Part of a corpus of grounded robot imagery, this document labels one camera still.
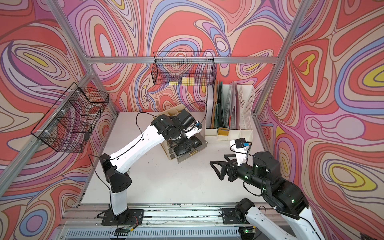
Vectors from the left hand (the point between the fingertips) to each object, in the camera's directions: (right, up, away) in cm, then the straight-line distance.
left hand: (189, 143), depth 75 cm
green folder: (+19, +14, +15) cm, 28 cm away
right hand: (+12, -7, -17) cm, 22 cm away
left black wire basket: (-61, +9, -2) cm, 62 cm away
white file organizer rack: (+23, +18, +10) cm, 31 cm away
